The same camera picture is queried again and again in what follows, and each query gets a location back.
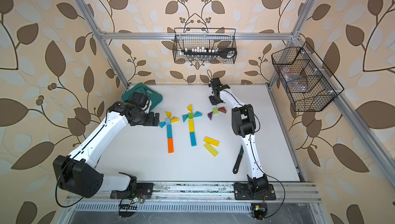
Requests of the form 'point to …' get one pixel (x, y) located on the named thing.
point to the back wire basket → (204, 45)
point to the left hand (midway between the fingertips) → (151, 119)
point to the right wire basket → (308, 84)
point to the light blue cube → (167, 121)
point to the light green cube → (215, 111)
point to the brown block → (222, 109)
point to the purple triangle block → (210, 115)
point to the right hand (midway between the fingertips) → (217, 100)
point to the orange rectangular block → (170, 145)
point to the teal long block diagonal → (169, 131)
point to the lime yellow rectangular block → (212, 150)
